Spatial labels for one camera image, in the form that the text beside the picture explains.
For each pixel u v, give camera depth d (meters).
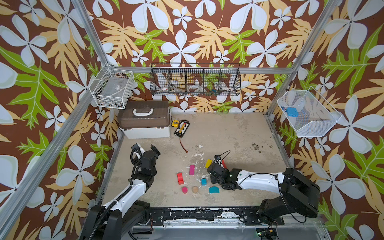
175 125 1.11
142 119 0.91
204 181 0.84
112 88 0.86
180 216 0.75
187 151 0.99
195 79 0.97
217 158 0.78
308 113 0.83
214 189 0.83
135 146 0.72
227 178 0.64
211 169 0.66
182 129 1.08
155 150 0.79
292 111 0.86
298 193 0.43
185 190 0.82
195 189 0.82
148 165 0.65
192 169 0.91
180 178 0.86
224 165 0.92
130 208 0.61
